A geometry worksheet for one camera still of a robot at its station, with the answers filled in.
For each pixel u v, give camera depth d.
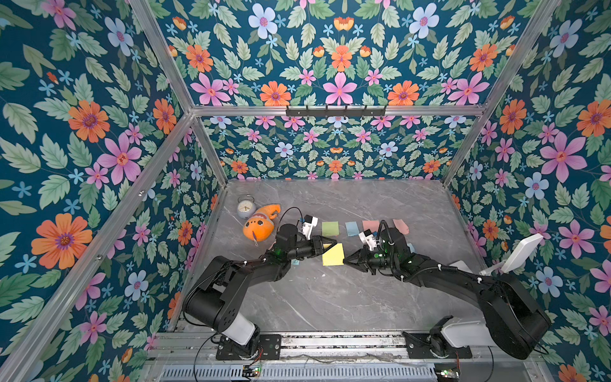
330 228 1.02
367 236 0.80
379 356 0.73
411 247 0.97
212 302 0.45
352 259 0.78
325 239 0.80
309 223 0.81
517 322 0.42
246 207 1.04
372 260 0.73
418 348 0.73
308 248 0.77
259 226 0.93
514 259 0.63
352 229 1.02
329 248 0.80
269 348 0.73
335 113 0.92
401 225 1.03
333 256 0.81
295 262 0.78
